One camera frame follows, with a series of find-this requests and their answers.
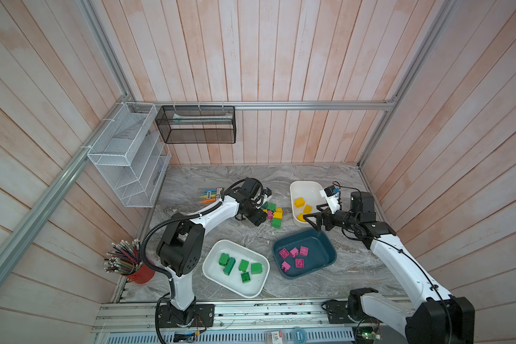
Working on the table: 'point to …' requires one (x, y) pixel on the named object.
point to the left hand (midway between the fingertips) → (257, 217)
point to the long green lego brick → (229, 265)
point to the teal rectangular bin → (322, 253)
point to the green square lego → (245, 277)
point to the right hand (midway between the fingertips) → (312, 211)
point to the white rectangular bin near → (236, 268)
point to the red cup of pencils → (125, 258)
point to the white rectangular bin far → (305, 196)
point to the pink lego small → (304, 251)
